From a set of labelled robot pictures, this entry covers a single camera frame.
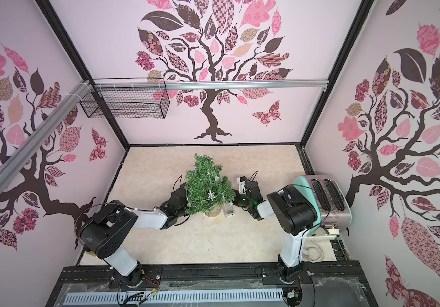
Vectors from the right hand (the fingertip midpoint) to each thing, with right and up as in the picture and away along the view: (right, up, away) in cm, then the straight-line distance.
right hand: (223, 194), depth 94 cm
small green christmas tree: (-6, +6, -24) cm, 25 cm away
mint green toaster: (+45, +1, -16) cm, 47 cm away
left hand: (-8, -5, -2) cm, 10 cm away
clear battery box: (+2, -7, -2) cm, 8 cm away
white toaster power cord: (+39, -22, -14) cm, 47 cm away
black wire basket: (-39, +49, +1) cm, 63 cm away
